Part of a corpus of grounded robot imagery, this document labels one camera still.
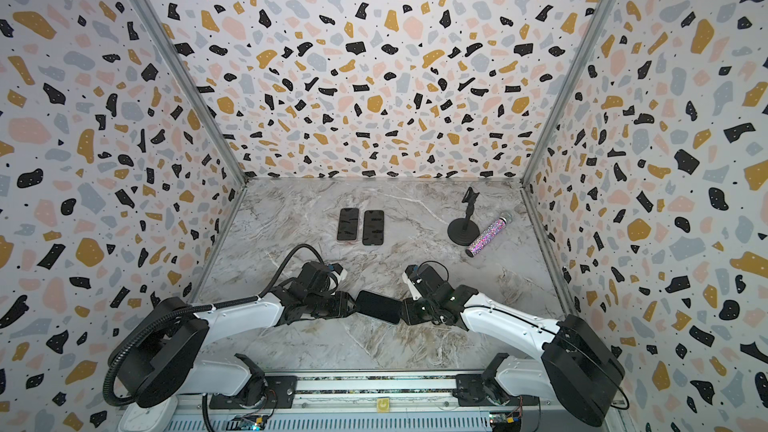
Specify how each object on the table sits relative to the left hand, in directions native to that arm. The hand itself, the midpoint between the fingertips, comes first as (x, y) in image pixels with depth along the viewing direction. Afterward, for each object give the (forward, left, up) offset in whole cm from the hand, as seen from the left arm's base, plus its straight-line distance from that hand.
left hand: (357, 305), depth 85 cm
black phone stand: (+26, -35, -2) cm, 44 cm away
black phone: (0, -6, -2) cm, 6 cm away
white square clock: (-25, +43, 0) cm, 50 cm away
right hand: (-2, -11, +2) cm, 12 cm away
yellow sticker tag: (-24, -8, -2) cm, 25 cm away
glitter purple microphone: (+25, -43, -2) cm, 50 cm away
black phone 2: (+31, -3, -5) cm, 31 cm away
